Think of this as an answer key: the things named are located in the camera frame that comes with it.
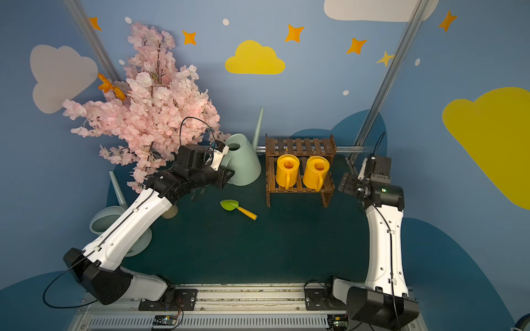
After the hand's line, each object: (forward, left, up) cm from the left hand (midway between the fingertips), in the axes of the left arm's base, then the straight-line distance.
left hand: (230, 167), depth 73 cm
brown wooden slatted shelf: (+8, -27, -7) cm, 28 cm away
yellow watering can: (+5, -21, -7) cm, 23 cm away
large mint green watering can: (-15, +44, -11) cm, 48 cm away
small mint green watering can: (+1, -5, +3) cm, 6 cm away
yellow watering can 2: (+6, -33, -6) cm, 34 cm away
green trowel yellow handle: (+2, +4, -30) cm, 31 cm away
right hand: (-3, -46, -3) cm, 46 cm away
